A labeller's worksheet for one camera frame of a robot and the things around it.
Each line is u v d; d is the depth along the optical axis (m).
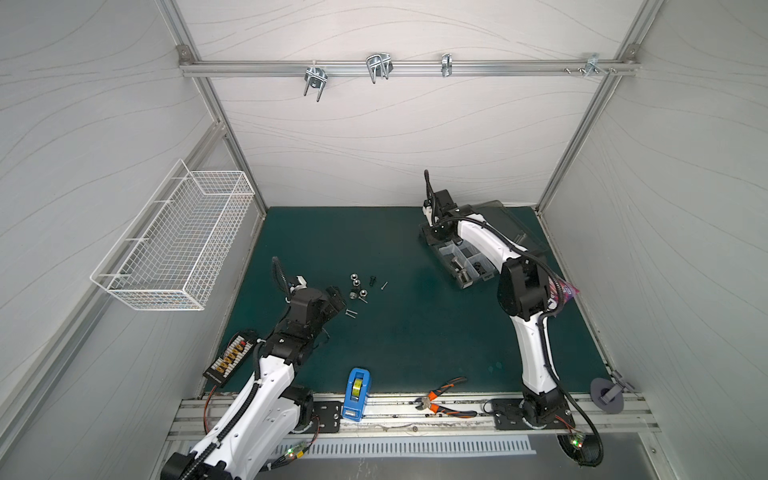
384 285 0.98
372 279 0.98
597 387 0.78
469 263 0.99
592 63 0.76
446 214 0.76
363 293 0.96
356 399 0.73
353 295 0.95
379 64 0.77
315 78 0.80
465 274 1.00
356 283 0.98
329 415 0.73
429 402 0.76
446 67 0.78
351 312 0.92
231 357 0.82
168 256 0.68
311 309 0.63
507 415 0.74
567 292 0.93
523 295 0.58
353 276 0.99
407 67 0.78
